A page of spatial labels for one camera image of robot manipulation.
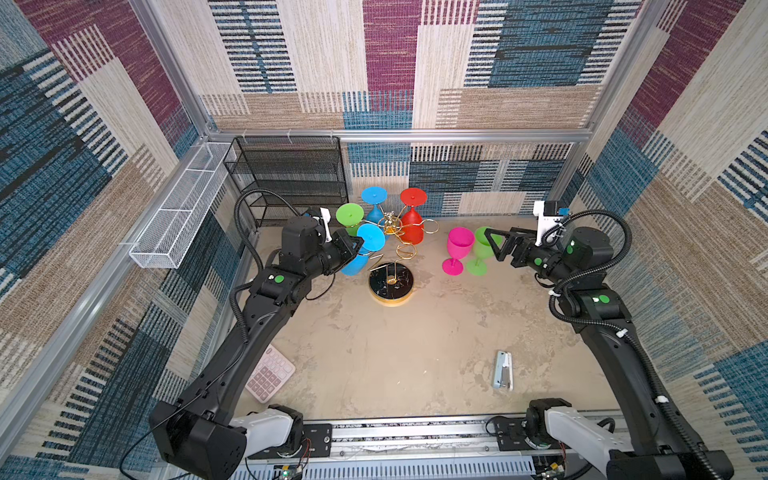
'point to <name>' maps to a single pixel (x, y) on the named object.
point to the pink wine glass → (460, 242)
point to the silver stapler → (503, 376)
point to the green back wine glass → (349, 215)
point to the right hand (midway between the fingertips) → (498, 235)
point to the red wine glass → (411, 226)
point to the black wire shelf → (307, 171)
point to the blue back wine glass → (374, 195)
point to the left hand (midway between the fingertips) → (366, 234)
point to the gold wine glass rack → (392, 284)
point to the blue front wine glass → (373, 240)
